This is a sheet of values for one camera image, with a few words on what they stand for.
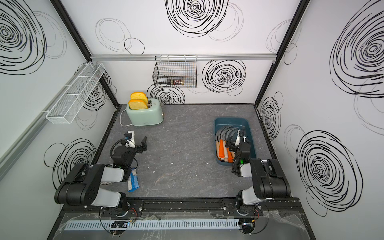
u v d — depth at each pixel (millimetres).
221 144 934
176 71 986
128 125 1059
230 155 889
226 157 866
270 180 456
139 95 963
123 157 669
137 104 934
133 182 807
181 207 751
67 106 735
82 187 432
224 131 1022
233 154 904
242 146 656
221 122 1063
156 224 963
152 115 1000
